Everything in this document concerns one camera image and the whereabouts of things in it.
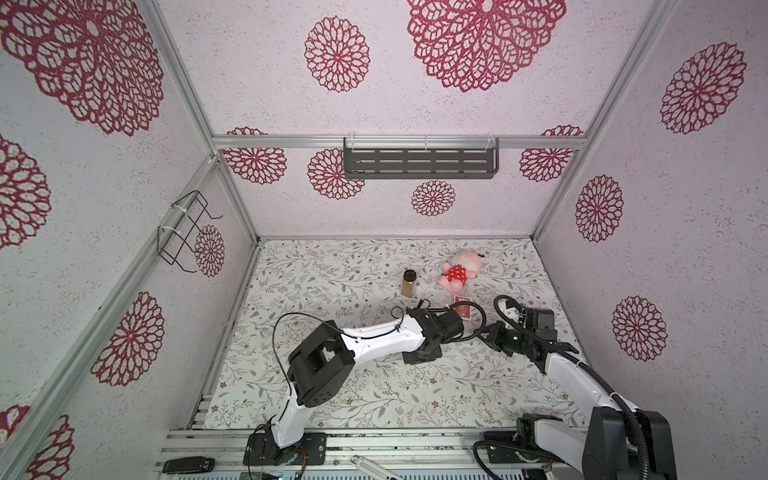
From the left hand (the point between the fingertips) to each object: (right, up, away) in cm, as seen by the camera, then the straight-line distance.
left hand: (423, 359), depth 85 cm
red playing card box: (+15, +12, +12) cm, 23 cm away
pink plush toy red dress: (+16, +27, +18) cm, 36 cm away
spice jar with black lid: (-3, +21, +12) cm, 25 cm away
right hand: (+15, +9, 0) cm, 18 cm away
